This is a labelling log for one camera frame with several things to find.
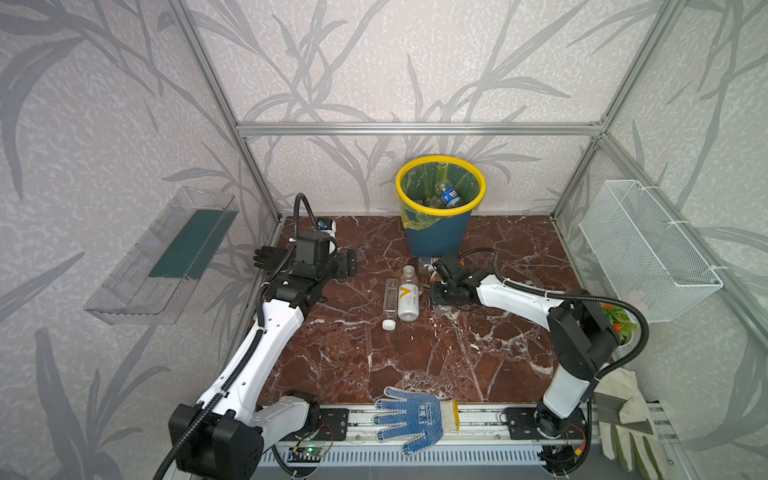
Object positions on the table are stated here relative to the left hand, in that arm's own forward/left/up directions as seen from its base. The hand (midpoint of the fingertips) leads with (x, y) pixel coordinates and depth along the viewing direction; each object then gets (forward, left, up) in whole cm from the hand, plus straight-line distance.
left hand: (343, 243), depth 78 cm
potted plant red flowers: (-18, -70, -7) cm, 72 cm away
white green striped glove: (-39, -71, -23) cm, 84 cm away
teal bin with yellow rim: (+27, -27, -7) cm, 39 cm away
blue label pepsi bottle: (+25, -31, -6) cm, 41 cm away
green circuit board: (-44, +6, -25) cm, 51 cm away
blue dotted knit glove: (-36, -21, -25) cm, 48 cm away
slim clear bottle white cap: (-13, -12, -21) cm, 28 cm away
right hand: (-1, -26, -20) cm, 33 cm away
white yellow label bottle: (-5, -18, -20) cm, 27 cm away
